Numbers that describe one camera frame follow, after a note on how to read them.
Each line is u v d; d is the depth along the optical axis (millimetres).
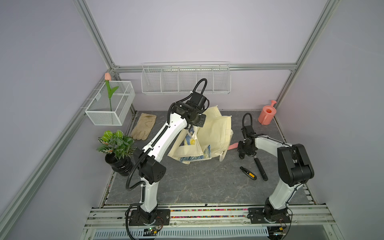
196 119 632
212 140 962
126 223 705
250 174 866
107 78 827
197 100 608
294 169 496
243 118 829
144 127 1102
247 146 742
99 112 694
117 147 735
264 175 863
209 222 733
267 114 1050
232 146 971
